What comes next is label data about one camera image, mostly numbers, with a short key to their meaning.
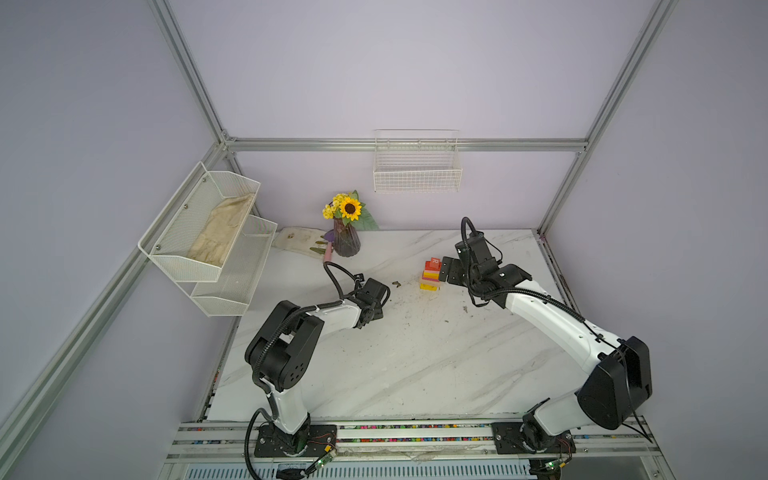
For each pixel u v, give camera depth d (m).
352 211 0.95
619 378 0.41
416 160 1.06
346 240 1.10
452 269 0.75
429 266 0.93
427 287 1.03
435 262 0.91
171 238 0.69
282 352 0.48
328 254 1.11
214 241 0.77
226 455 0.73
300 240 1.19
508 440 0.73
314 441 0.73
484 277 0.60
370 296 0.77
